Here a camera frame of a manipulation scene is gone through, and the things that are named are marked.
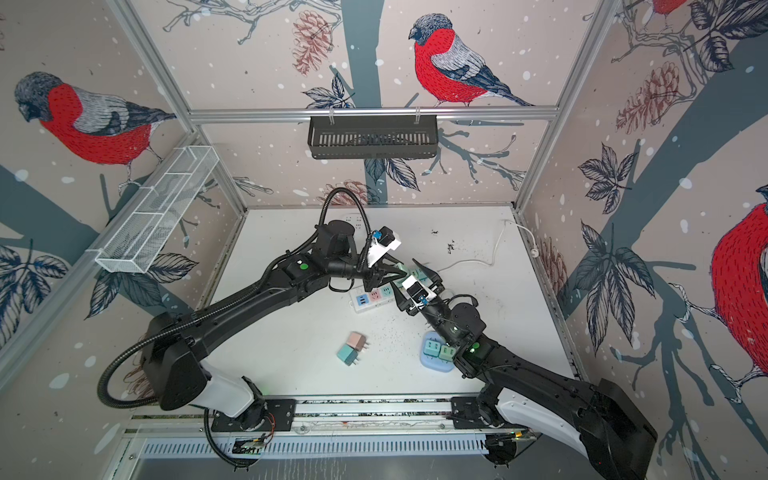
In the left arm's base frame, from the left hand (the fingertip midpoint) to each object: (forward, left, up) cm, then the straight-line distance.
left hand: (401, 269), depth 69 cm
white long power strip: (+7, +5, -25) cm, 26 cm away
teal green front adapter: (-11, +15, -26) cm, 32 cm away
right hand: (0, 0, -1) cm, 1 cm away
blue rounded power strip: (-14, -9, -26) cm, 31 cm away
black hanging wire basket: (+58, +9, 0) cm, 59 cm away
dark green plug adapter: (-1, -5, -1) cm, 5 cm away
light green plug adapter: (-13, -12, -21) cm, 28 cm away
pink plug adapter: (-7, +12, -26) cm, 30 cm away
